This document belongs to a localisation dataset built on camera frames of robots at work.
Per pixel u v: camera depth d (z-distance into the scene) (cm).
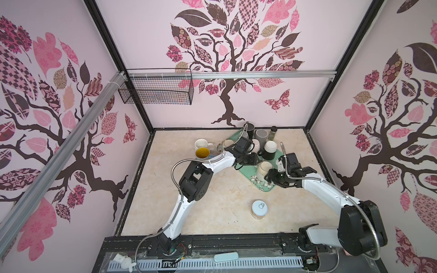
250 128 109
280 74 188
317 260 71
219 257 69
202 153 100
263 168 90
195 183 57
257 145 100
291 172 66
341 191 89
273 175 78
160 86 95
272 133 109
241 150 78
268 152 98
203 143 103
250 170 97
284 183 74
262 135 101
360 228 41
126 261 68
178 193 58
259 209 79
